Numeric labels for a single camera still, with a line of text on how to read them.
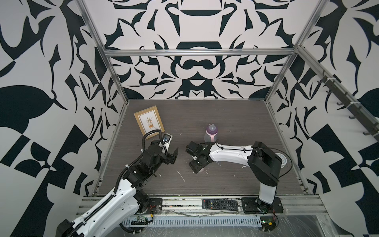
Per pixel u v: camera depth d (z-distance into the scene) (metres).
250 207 0.74
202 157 0.64
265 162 0.50
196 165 0.78
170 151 0.68
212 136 0.87
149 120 0.95
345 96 0.60
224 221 0.71
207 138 0.88
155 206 0.73
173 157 0.70
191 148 0.70
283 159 0.86
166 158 0.58
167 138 0.65
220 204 0.74
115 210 0.57
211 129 0.87
